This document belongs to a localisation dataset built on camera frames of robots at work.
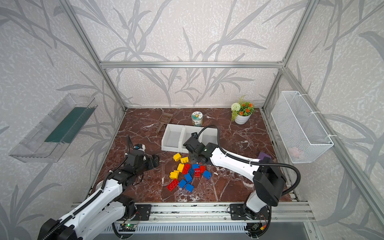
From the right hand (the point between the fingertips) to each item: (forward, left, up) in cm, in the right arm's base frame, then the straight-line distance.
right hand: (195, 149), depth 85 cm
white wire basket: (-8, -46, +24) cm, 52 cm away
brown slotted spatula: (+33, +25, -12) cm, 44 cm away
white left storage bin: (+13, +18, -11) cm, 25 cm away
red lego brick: (-10, -1, -10) cm, 14 cm away
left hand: (-2, +23, -2) cm, 23 cm away
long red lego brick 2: (-17, +13, -10) cm, 23 cm away
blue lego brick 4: (-11, -6, -9) cm, 16 cm away
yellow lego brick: (-1, +12, -9) cm, 15 cm away
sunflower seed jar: (+27, 0, -4) cm, 27 cm away
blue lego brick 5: (-16, +8, -10) cm, 20 cm away
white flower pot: (+27, -32, -7) cm, 43 cm away
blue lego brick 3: (-18, +3, -10) cm, 21 cm away
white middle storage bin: (+16, +8, -7) cm, 19 cm away
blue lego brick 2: (-13, +4, -9) cm, 16 cm away
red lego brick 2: (-8, -4, -10) cm, 14 cm away
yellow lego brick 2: (-3, +7, -8) cm, 12 cm away
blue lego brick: (-6, 0, -11) cm, 12 cm away
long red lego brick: (-7, +6, -9) cm, 13 cm away
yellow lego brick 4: (-12, +13, -9) cm, 19 cm away
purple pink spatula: (+1, -42, -10) cm, 43 cm away
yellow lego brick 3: (-7, +9, -9) cm, 15 cm away
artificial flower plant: (+30, -31, +2) cm, 43 cm away
